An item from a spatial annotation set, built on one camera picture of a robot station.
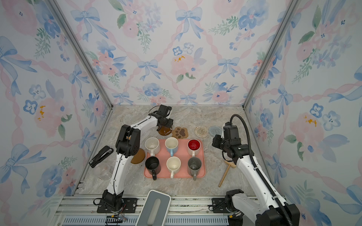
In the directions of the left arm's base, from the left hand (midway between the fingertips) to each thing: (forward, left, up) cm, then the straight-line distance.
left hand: (170, 121), depth 109 cm
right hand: (-25, -28, +16) cm, 41 cm away
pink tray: (-41, +11, -1) cm, 43 cm away
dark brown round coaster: (-9, +3, +1) cm, 10 cm away
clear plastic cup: (-39, +38, -2) cm, 55 cm away
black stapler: (-28, +41, +2) cm, 50 cm away
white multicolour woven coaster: (-9, -23, -1) cm, 25 cm away
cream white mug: (-35, -4, +1) cm, 35 cm away
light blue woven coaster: (-9, -33, 0) cm, 34 cm away
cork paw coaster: (-10, -8, -1) cm, 13 cm away
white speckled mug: (-22, +10, +1) cm, 24 cm away
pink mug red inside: (-23, -17, +2) cm, 29 cm away
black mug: (-35, +8, +1) cm, 36 cm away
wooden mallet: (-34, -41, 0) cm, 53 cm away
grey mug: (-37, -17, +2) cm, 40 cm away
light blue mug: (-22, -2, +3) cm, 23 cm away
